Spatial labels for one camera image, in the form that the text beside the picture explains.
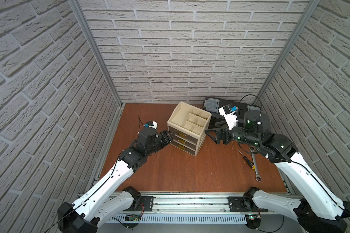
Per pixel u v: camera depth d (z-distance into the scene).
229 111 0.51
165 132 0.65
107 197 0.44
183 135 0.78
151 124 0.68
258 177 0.83
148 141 0.53
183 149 0.88
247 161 0.89
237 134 0.51
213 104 0.97
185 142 0.83
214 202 0.76
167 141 0.63
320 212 0.38
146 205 0.73
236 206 0.74
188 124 0.77
